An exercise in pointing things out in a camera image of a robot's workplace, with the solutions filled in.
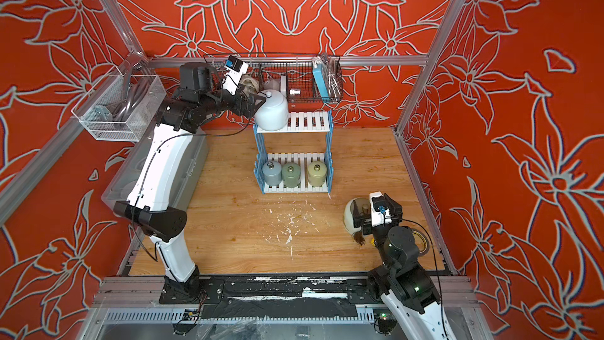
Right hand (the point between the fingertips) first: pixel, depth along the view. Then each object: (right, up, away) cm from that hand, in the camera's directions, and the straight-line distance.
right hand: (366, 197), depth 70 cm
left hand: (-35, +33, 0) cm, 48 cm away
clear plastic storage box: (-84, +1, +11) cm, 85 cm away
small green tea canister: (-24, +5, +21) cm, 32 cm away
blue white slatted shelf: (-21, +24, +16) cm, 36 cm away
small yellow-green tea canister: (-14, +5, +20) cm, 25 cm away
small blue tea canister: (-32, +5, +22) cm, 39 cm away
